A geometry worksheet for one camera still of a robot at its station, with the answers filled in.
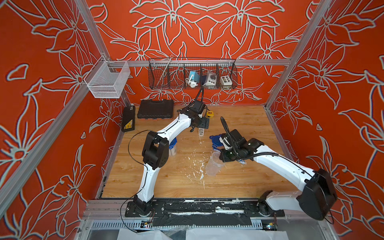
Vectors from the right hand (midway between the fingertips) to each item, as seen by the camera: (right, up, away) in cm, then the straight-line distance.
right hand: (217, 158), depth 79 cm
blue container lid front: (-24, +7, +3) cm, 26 cm away
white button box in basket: (+9, +46, +15) cm, 49 cm away
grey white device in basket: (-1, +46, +11) cm, 47 cm away
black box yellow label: (-61, +22, +31) cm, 72 cm away
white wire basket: (-68, +47, +14) cm, 84 cm away
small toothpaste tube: (+17, -5, +8) cm, 20 cm away
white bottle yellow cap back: (-7, +13, +19) cm, 24 cm away
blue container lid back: (+3, +6, +18) cm, 20 cm away
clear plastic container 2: (-2, -2, -5) cm, 6 cm away
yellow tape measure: (+1, +25, +32) cm, 41 cm away
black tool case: (-42, +29, +35) cm, 62 cm away
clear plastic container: (-25, +2, +10) cm, 27 cm away
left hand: (-7, +20, +15) cm, 26 cm away
